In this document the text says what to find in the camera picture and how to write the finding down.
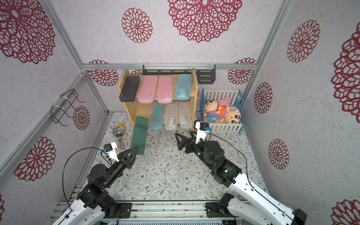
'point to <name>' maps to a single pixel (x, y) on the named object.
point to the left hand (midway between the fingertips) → (138, 148)
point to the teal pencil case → (157, 117)
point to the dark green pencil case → (139, 134)
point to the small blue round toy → (196, 121)
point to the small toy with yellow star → (118, 131)
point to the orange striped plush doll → (226, 115)
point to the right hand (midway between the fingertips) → (186, 133)
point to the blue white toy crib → (237, 102)
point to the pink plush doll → (211, 107)
